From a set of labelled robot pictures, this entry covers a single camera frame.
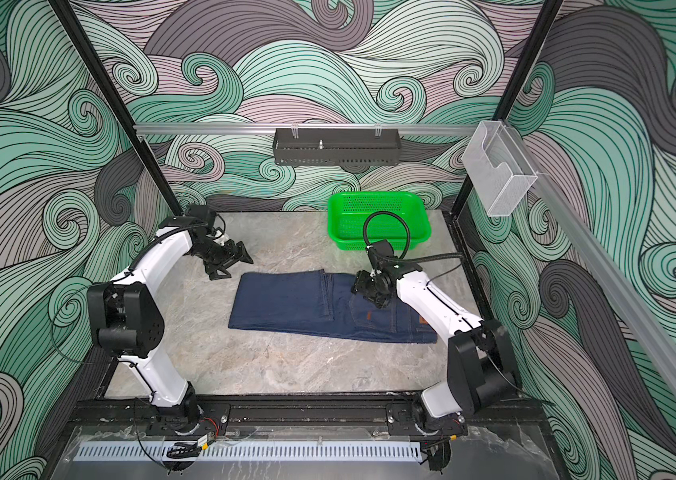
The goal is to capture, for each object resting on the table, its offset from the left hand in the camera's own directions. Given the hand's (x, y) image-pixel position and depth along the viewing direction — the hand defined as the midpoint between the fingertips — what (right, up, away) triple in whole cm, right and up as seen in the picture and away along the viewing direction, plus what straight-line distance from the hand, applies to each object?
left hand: (244, 263), depth 88 cm
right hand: (+34, -8, -2) cm, 35 cm away
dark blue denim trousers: (+23, -13, +5) cm, 27 cm away
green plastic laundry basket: (+33, +20, +39) cm, 55 cm away
